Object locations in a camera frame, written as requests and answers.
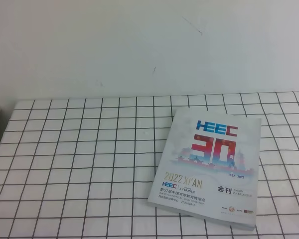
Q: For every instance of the white grid tablecloth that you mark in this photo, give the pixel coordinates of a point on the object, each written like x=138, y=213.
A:
x=83, y=168

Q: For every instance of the white HEEC catalogue book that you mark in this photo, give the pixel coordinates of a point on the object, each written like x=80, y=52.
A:
x=209, y=168

